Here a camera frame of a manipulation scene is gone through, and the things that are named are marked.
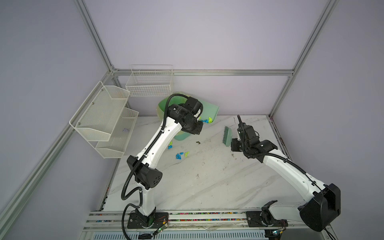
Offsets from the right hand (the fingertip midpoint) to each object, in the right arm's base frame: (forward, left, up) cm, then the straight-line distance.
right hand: (232, 142), depth 82 cm
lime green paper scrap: (+7, +13, +9) cm, 17 cm away
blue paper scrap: (+1, +32, -18) cm, 37 cm away
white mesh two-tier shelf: (+5, +69, +12) cm, 70 cm away
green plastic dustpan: (+13, +13, +11) cm, 22 cm away
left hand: (+1, +20, +9) cm, 22 cm away
